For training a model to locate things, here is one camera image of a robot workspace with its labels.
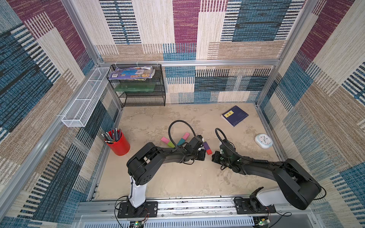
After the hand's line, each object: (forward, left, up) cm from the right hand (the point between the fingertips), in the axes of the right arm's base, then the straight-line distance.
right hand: (213, 157), depth 91 cm
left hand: (+1, +5, +1) cm, 5 cm away
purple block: (+8, +4, 0) cm, 9 cm away
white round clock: (+11, -35, +1) cm, 37 cm away
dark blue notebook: (+34, -21, 0) cm, 40 cm away
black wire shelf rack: (+50, +41, +6) cm, 65 cm away
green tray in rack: (+43, +46, +23) cm, 67 cm away
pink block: (+17, +17, 0) cm, 24 cm away
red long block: (+4, +2, 0) cm, 5 cm away
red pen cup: (+5, +59, +12) cm, 60 cm away
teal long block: (+12, +20, 0) cm, 24 cm away
